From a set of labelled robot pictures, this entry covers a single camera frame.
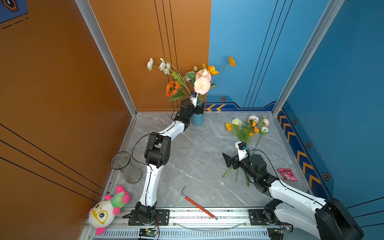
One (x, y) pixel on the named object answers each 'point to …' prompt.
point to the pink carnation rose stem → (265, 122)
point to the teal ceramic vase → (198, 119)
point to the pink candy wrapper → (288, 174)
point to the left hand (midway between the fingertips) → (199, 98)
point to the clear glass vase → (121, 160)
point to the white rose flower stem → (263, 130)
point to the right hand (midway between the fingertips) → (228, 150)
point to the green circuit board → (148, 232)
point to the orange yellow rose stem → (249, 129)
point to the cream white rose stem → (237, 124)
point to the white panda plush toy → (103, 211)
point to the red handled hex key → (195, 204)
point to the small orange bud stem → (229, 127)
